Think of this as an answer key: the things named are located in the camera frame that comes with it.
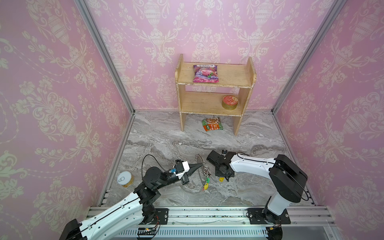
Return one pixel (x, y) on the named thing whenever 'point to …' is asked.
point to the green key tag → (207, 180)
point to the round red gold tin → (229, 102)
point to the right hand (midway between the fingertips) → (221, 173)
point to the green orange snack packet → (212, 124)
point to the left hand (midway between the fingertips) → (201, 165)
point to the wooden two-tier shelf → (214, 89)
